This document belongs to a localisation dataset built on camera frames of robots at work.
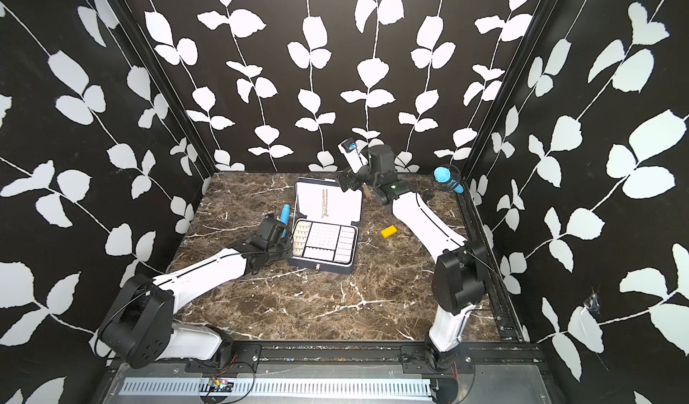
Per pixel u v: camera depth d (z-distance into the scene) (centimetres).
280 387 70
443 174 84
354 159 70
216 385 71
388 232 101
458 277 47
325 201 93
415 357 73
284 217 102
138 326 42
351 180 74
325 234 93
